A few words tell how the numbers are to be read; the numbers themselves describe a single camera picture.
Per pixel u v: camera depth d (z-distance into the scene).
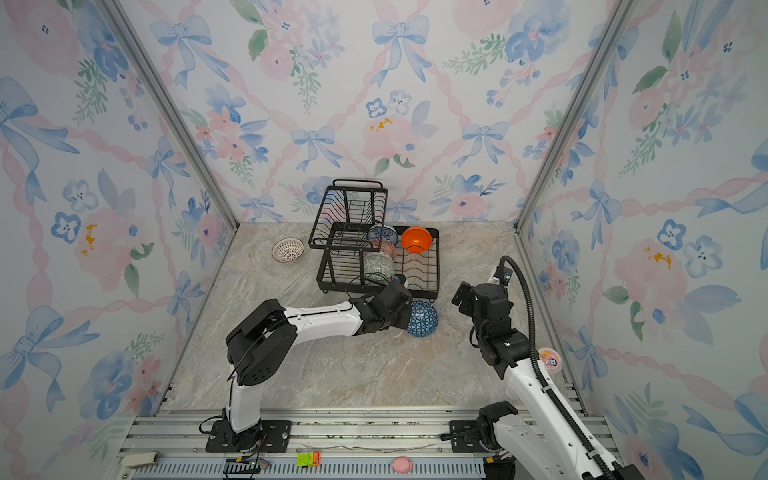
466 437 0.73
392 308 0.71
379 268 1.04
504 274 0.65
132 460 0.70
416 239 1.10
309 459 0.69
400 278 0.83
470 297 0.70
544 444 0.54
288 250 1.10
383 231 1.13
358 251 0.84
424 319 0.93
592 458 0.40
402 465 0.69
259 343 0.53
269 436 0.74
